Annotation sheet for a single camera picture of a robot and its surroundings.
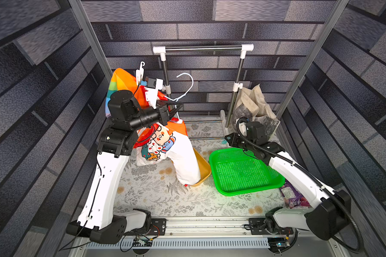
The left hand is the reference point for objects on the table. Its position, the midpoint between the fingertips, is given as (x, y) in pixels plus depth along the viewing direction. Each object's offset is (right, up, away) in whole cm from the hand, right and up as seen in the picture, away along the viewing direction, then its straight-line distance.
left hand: (181, 104), depth 53 cm
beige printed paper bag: (+39, +7, +42) cm, 57 cm away
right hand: (+19, -12, +27) cm, 35 cm away
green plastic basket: (+28, -33, +39) cm, 59 cm away
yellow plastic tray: (+10, -31, +39) cm, 51 cm away
